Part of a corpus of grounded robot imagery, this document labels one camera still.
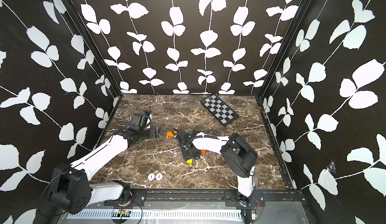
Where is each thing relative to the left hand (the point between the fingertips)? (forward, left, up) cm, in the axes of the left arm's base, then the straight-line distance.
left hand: (155, 128), depth 87 cm
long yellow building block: (-17, -20, -10) cm, 28 cm away
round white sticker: (-24, +2, -12) cm, 27 cm away
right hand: (-13, -18, -11) cm, 25 cm away
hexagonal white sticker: (-24, -2, -12) cm, 27 cm away
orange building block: (+3, -7, -12) cm, 14 cm away
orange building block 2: (-23, -26, +18) cm, 39 cm away
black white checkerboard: (+20, -43, -9) cm, 48 cm away
